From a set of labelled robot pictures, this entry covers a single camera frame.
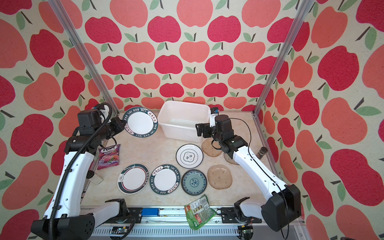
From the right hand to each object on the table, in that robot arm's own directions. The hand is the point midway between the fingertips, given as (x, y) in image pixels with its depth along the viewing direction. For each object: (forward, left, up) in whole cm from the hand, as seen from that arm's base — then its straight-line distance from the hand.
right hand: (207, 123), depth 78 cm
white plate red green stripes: (-24, +41, -27) cm, 55 cm away
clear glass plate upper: (+1, -3, -27) cm, 28 cm away
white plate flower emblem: (-6, +10, -27) cm, 29 cm away
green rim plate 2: (-21, +23, -29) cm, 43 cm away
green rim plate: (-3, +35, +1) cm, 35 cm away
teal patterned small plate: (-22, +5, -28) cm, 36 cm away
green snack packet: (-37, +1, -27) cm, 46 cm away
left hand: (-8, +38, +6) cm, 40 cm away
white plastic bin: (+24, +21, -25) cm, 41 cm away
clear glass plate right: (-5, -16, -28) cm, 33 cm away
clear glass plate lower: (-17, -10, -28) cm, 34 cm away
